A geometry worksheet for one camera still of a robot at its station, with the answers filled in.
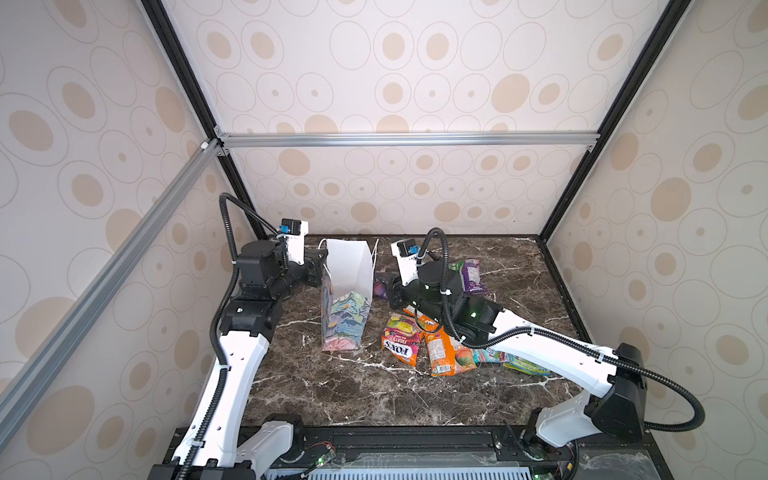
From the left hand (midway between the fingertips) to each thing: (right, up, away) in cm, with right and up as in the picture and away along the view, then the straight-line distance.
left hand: (332, 248), depth 68 cm
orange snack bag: (+29, -31, +17) cm, 46 cm away
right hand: (+11, -6, +1) cm, 13 cm away
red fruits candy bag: (+16, -26, +22) cm, 37 cm away
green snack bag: (+36, -4, +35) cm, 51 cm away
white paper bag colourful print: (-1, -12, +29) cm, 31 cm away
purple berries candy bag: (+41, -8, +35) cm, 55 cm away
